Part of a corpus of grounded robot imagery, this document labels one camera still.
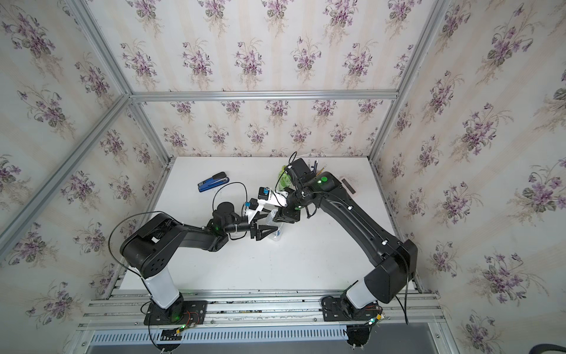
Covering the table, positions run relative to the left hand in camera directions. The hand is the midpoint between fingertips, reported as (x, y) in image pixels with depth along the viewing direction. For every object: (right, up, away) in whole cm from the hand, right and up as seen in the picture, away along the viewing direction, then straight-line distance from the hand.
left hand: (276, 225), depth 82 cm
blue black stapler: (-31, +17, +25) cm, 43 cm away
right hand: (+2, +7, -8) cm, 11 cm away
